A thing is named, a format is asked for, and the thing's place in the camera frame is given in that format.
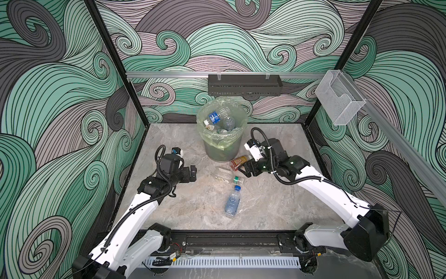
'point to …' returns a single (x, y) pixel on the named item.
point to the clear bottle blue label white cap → (216, 117)
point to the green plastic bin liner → (238, 110)
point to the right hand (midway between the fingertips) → (245, 164)
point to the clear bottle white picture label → (210, 127)
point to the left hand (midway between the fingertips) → (187, 167)
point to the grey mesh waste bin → (215, 153)
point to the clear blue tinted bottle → (233, 203)
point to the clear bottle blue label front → (229, 123)
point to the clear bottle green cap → (226, 175)
